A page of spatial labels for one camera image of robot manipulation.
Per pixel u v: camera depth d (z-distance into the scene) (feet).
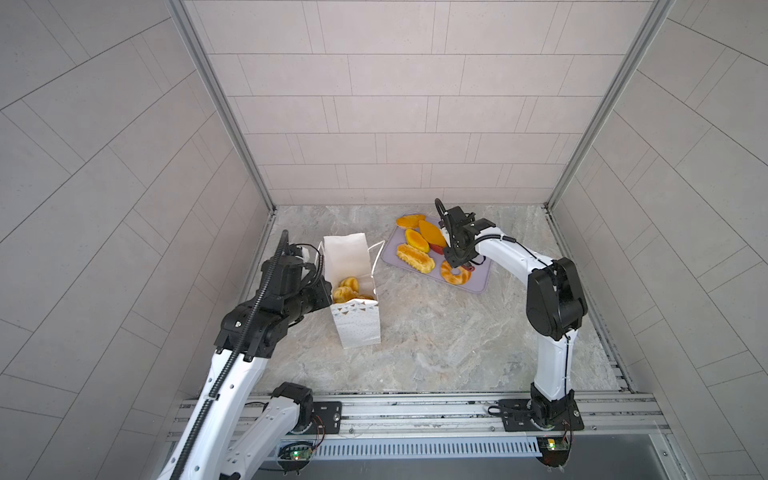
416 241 3.35
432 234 3.42
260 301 1.34
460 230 2.31
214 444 1.20
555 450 2.23
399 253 3.25
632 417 2.37
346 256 2.58
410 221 3.47
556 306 1.66
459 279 3.08
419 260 3.16
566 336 1.76
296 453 2.11
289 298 1.60
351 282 2.84
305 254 2.03
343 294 2.53
